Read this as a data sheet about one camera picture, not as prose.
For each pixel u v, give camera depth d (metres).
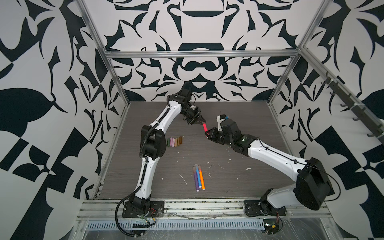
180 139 0.99
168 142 0.97
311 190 0.41
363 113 0.55
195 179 0.83
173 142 0.97
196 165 0.88
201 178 0.83
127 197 0.65
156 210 0.74
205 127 0.85
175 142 0.97
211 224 0.71
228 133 0.63
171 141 0.97
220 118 0.76
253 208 0.74
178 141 0.98
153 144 0.59
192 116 0.82
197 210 0.76
